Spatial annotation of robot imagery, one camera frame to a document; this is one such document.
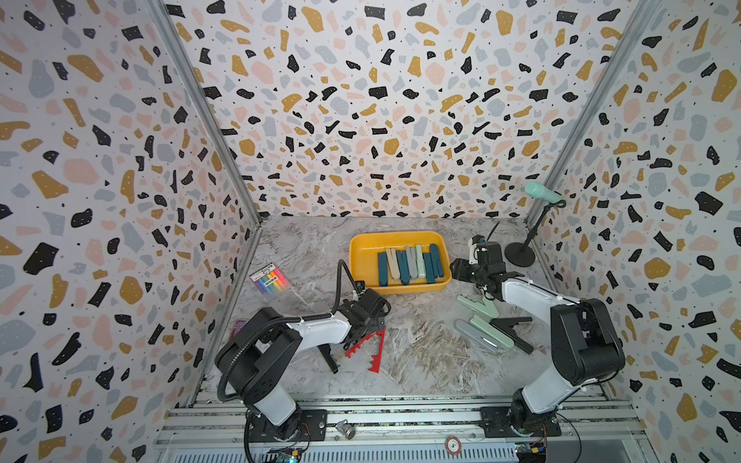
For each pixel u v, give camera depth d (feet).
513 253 3.74
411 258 3.49
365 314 2.35
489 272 2.46
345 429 2.35
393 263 3.46
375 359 2.78
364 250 3.62
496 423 2.42
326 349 2.80
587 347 1.54
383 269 3.39
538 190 2.67
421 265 3.39
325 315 1.95
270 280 3.29
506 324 3.01
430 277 3.29
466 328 2.96
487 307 3.11
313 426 2.41
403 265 3.41
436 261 3.48
